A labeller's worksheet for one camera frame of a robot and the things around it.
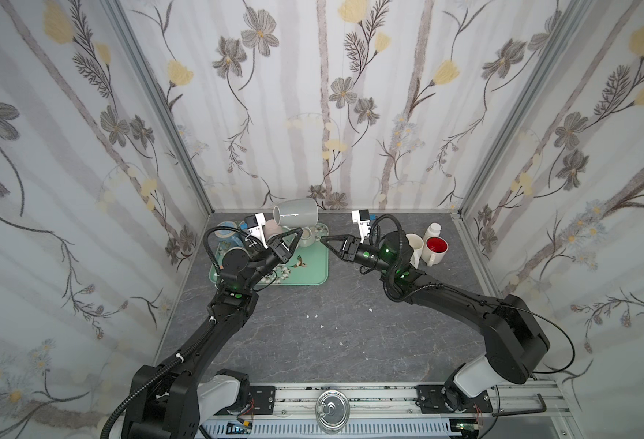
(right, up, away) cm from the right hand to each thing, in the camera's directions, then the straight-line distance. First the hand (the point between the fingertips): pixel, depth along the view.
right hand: (320, 236), depth 67 cm
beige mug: (-3, 0, +2) cm, 4 cm away
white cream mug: (+36, -3, +35) cm, 50 cm away
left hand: (-6, +3, +2) cm, 7 cm away
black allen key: (+55, -48, +6) cm, 73 cm away
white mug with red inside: (+43, -5, +37) cm, 57 cm away
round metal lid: (+3, -42, -3) cm, 42 cm away
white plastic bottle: (+43, +3, +36) cm, 56 cm away
